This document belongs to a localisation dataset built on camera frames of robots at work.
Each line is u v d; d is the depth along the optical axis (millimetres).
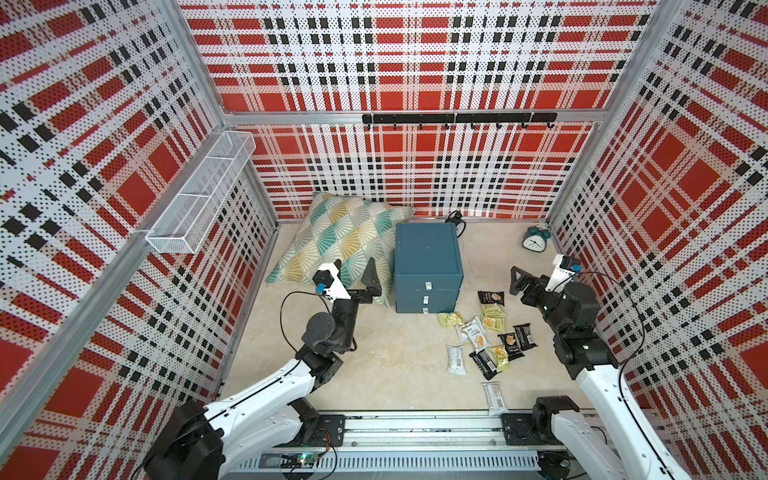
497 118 884
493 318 927
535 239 1078
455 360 840
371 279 626
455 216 1112
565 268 639
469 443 734
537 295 673
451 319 907
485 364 838
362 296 631
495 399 781
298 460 697
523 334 891
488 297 963
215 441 404
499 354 844
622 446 421
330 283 586
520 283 694
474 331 876
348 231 958
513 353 858
